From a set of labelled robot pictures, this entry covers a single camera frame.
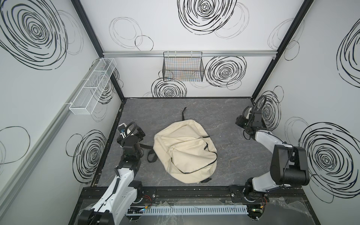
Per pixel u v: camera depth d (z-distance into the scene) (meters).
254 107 1.17
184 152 0.82
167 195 0.75
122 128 0.66
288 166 0.44
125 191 0.60
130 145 0.59
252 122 0.71
